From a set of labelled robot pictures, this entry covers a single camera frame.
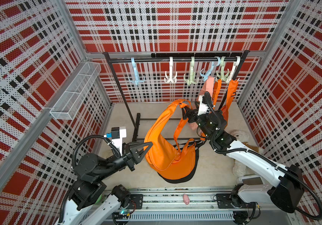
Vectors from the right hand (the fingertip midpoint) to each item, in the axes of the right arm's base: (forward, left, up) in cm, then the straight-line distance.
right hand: (190, 103), depth 70 cm
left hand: (-26, +16, +5) cm, 31 cm away
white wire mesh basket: (+14, +78, -14) cm, 80 cm away
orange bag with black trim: (-17, +9, -36) cm, 41 cm away
